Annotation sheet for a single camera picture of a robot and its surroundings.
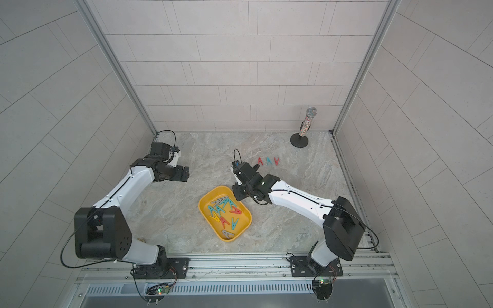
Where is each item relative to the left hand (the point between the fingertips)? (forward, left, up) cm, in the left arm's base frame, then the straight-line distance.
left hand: (182, 170), depth 89 cm
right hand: (-11, -26, +2) cm, 28 cm away
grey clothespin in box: (-25, -23, -8) cm, 35 cm away
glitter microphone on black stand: (+27, -61, -7) cm, 67 cm away
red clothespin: (+13, -36, -9) cm, 40 cm away
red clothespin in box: (-16, -25, -8) cm, 31 cm away
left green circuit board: (-45, 0, -8) cm, 46 cm away
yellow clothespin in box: (-19, -17, -8) cm, 26 cm away
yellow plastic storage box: (-18, -22, -10) cm, 30 cm away
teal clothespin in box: (-16, -15, -8) cm, 23 cm away
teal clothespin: (+14, -41, -8) cm, 44 cm away
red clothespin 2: (+11, -46, -8) cm, 48 cm away
